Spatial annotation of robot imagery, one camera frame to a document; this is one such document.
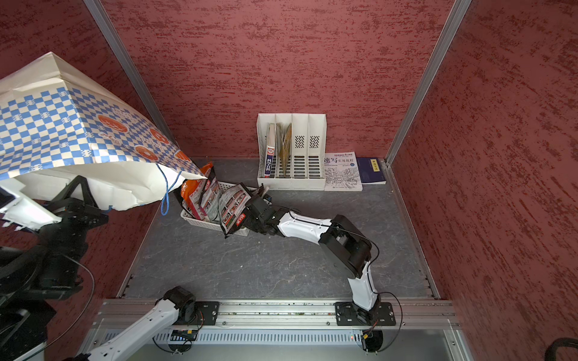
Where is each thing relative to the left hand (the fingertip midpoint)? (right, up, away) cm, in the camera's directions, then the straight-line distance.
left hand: (88, 184), depth 44 cm
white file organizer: (+39, +14, +61) cm, 74 cm away
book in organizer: (+30, +13, +50) cm, 60 cm away
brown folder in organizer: (+36, +16, +54) cm, 67 cm away
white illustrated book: (+65, +4, +70) cm, 96 cm away
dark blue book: (+81, +5, +73) cm, 109 cm away
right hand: (+21, -18, +44) cm, 52 cm away
